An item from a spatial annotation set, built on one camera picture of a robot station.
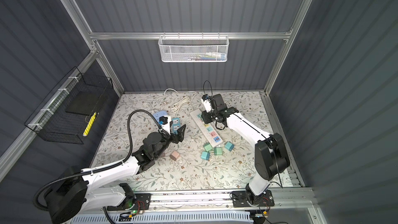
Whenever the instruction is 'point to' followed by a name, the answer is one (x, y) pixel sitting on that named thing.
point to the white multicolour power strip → (209, 129)
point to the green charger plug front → (217, 151)
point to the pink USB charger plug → (174, 155)
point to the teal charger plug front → (205, 155)
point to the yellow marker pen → (87, 129)
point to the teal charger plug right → (229, 145)
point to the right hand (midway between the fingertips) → (205, 115)
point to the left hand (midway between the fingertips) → (177, 124)
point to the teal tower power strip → (175, 125)
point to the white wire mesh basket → (192, 50)
